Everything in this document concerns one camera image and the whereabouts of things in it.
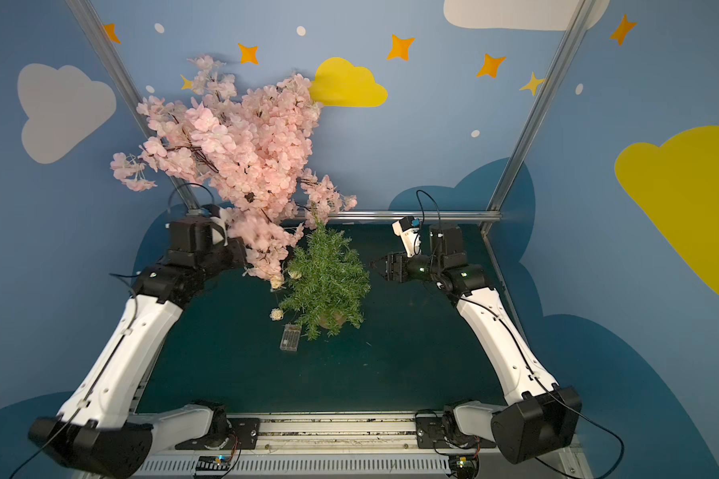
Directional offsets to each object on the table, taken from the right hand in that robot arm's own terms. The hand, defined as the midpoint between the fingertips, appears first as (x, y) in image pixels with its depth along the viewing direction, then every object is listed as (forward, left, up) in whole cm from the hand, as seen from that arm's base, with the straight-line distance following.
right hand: (385, 259), depth 74 cm
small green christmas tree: (-8, +14, -1) cm, 16 cm away
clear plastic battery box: (-10, +28, -28) cm, 41 cm away
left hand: (+1, +36, +4) cm, 36 cm away
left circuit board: (-43, +40, -32) cm, 67 cm away
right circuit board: (-38, -21, -32) cm, 54 cm away
